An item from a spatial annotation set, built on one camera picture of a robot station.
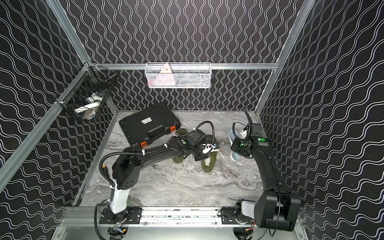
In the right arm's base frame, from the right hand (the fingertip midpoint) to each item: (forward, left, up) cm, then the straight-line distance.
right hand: (234, 146), depth 83 cm
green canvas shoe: (0, +31, -15) cm, 35 cm away
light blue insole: (-7, +2, +3) cm, 8 cm away
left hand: (0, +14, -3) cm, 15 cm away
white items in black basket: (+14, +81, +13) cm, 83 cm away
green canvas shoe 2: (-5, +14, -13) cm, 19 cm away
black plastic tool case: (+18, +59, -7) cm, 62 cm away
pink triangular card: (+35, +40, +21) cm, 57 cm away
